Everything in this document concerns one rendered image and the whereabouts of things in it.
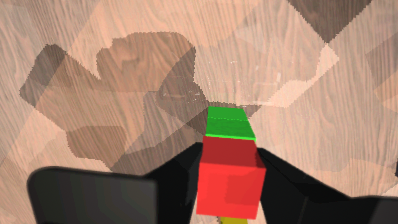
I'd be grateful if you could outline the red block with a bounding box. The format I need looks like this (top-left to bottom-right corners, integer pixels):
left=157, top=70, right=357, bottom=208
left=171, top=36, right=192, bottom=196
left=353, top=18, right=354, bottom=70
left=196, top=136, right=266, bottom=220

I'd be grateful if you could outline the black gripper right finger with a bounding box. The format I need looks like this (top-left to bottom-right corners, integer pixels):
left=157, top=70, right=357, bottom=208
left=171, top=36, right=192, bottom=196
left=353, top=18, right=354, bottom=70
left=257, top=147, right=398, bottom=224

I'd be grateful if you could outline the green block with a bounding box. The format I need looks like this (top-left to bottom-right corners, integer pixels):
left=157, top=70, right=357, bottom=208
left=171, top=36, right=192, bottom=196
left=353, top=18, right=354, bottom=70
left=206, top=118, right=256, bottom=143
left=208, top=106, right=249, bottom=121

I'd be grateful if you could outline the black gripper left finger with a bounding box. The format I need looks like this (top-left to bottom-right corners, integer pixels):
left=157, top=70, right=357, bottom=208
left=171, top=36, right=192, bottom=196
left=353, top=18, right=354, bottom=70
left=26, top=142, right=203, bottom=224

